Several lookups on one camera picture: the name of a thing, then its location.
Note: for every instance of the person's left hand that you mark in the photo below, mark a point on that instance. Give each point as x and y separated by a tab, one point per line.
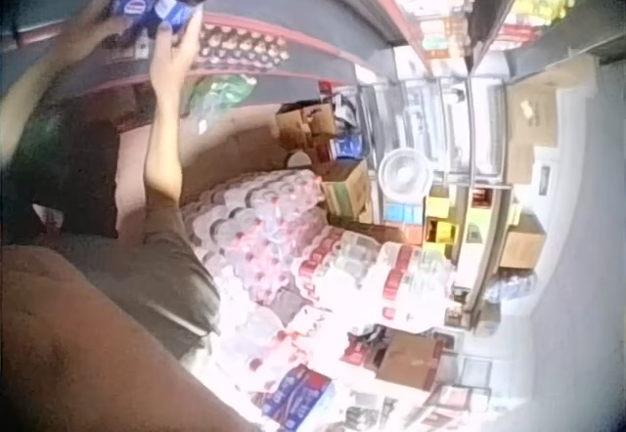
90	21

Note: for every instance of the heap of water bottle packs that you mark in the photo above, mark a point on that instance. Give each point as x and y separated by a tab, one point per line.
313	266

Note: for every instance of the person's right hand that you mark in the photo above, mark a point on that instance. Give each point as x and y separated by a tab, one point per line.
172	63

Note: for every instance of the blue and red carton pack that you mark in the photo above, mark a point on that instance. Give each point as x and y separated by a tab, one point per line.
299	395

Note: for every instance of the blue drink pack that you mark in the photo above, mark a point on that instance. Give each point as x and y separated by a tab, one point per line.
348	146

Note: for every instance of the shelves of colourful goods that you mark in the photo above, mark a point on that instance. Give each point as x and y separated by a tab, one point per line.
455	7

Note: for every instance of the pack of green bottles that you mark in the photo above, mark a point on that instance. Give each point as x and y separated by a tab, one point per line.
220	97

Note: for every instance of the stack of yellow boxes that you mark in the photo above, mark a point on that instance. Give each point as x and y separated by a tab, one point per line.
441	224

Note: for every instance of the white round fan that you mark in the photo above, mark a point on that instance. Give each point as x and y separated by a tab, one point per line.
405	174

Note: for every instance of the small brown cardboard box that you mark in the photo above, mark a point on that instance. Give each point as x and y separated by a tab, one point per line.
522	245

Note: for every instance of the cardboard box with green print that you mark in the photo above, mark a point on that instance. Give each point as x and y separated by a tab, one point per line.
347	190

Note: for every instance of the person's left fingers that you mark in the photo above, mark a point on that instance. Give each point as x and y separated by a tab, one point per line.
115	24

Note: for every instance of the open brown cardboard box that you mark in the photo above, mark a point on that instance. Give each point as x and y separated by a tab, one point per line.
304	124

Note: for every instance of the blue boxes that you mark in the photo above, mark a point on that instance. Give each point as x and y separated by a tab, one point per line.
403	213

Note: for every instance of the red edged shelf of bottles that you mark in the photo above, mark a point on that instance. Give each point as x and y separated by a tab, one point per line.
244	46

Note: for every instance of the tall brown cardboard carton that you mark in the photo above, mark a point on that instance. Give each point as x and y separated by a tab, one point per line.
532	129

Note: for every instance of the grey metal rack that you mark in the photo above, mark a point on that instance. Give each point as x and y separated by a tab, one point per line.
435	119

